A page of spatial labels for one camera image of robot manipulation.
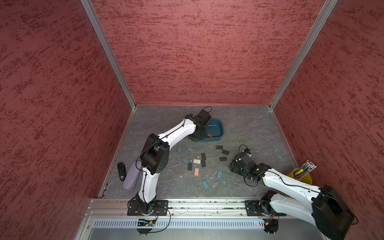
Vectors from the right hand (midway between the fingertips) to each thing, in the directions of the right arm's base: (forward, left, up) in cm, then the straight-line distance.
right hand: (235, 169), depth 87 cm
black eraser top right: (+16, +7, -1) cm, 18 cm away
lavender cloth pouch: (-3, +59, +5) cm, 59 cm away
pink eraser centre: (-1, +23, 0) cm, 23 cm away
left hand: (+16, +21, +9) cm, 28 cm away
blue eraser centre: (+6, +30, +1) cm, 31 cm away
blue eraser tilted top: (+14, +27, +1) cm, 30 cm away
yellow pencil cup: (-9, -34, +7) cm, 36 cm away
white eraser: (+6, +23, +1) cm, 24 cm away
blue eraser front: (-8, +19, 0) cm, 20 cm away
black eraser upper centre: (+9, +19, 0) cm, 21 cm away
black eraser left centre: (+3, +28, 0) cm, 28 cm away
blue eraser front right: (-3, +10, 0) cm, 10 cm away
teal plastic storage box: (+28, +10, +2) cm, 29 cm away
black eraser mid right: (+7, +6, -1) cm, 10 cm away
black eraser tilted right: (+12, +4, -1) cm, 13 cm away
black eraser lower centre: (+5, +19, 0) cm, 20 cm away
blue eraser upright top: (+13, +34, +1) cm, 37 cm away
